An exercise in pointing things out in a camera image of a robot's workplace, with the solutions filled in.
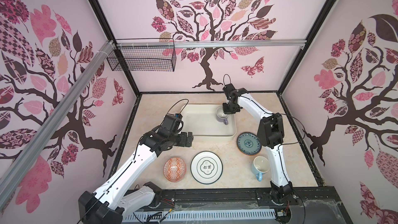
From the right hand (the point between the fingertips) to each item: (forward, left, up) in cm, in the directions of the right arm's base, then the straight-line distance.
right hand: (228, 109), depth 100 cm
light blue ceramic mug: (-35, -14, -6) cm, 38 cm away
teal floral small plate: (-22, -11, -6) cm, 25 cm away
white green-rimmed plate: (-35, +15, -7) cm, 39 cm away
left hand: (-26, +26, +9) cm, 38 cm away
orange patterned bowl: (-37, +32, -4) cm, 49 cm away
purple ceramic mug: (-1, +4, -5) cm, 7 cm away
